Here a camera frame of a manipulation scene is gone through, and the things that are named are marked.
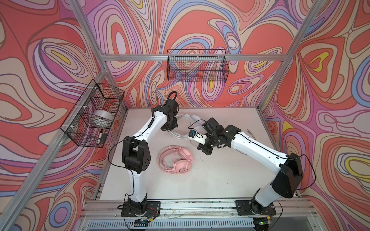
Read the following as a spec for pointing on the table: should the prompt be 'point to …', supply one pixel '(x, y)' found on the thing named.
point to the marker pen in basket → (100, 135)
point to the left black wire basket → (78, 129)
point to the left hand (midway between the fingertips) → (173, 126)
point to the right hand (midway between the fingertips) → (201, 149)
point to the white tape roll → (101, 118)
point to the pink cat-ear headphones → (183, 158)
